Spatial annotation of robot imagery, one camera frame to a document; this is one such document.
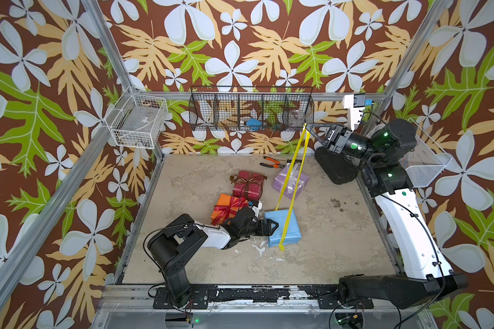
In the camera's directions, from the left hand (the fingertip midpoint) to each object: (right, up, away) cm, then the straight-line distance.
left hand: (272, 223), depth 88 cm
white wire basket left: (-57, +44, -2) cm, 72 cm away
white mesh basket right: (+54, +26, -14) cm, 62 cm away
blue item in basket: (-8, +45, +6) cm, 46 cm away
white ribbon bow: (+13, +20, +13) cm, 27 cm away
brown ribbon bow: (-17, +20, +13) cm, 29 cm away
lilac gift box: (+8, +18, +9) cm, 22 cm away
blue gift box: (+8, -3, -6) cm, 10 cm away
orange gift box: (-22, +10, +4) cm, 25 cm away
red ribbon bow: (-20, +6, 0) cm, 21 cm away
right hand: (+4, +33, -36) cm, 49 cm away
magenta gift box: (-10, +16, +10) cm, 22 cm away
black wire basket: (-9, +54, +10) cm, 55 cm away
